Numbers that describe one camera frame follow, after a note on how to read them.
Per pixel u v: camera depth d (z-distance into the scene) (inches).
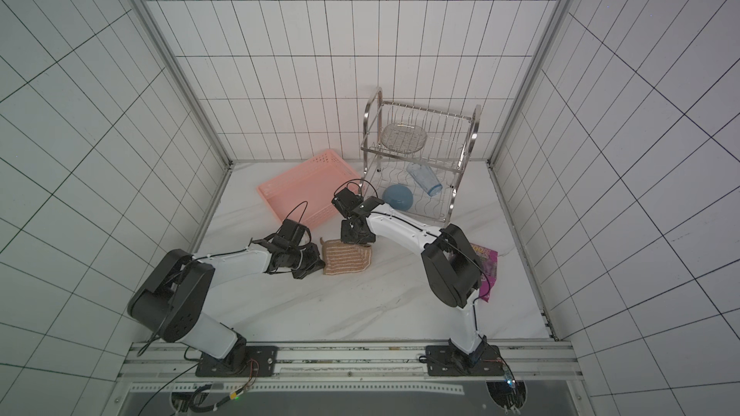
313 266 32.0
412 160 32.7
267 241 29.0
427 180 40.7
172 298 17.5
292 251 30.4
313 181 44.8
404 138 35.3
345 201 28.0
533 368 28.8
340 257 36.0
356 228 25.5
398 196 39.5
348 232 31.5
